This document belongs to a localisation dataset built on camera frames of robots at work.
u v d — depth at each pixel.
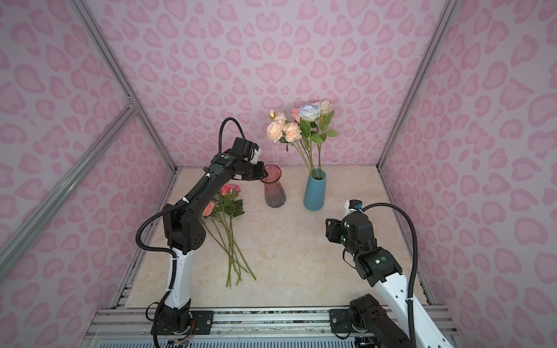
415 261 0.50
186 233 0.57
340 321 0.74
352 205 0.65
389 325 0.56
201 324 0.73
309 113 0.72
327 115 0.82
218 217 0.98
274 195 1.05
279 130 0.72
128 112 0.88
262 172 0.82
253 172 0.81
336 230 0.65
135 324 0.75
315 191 0.94
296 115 0.78
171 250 0.58
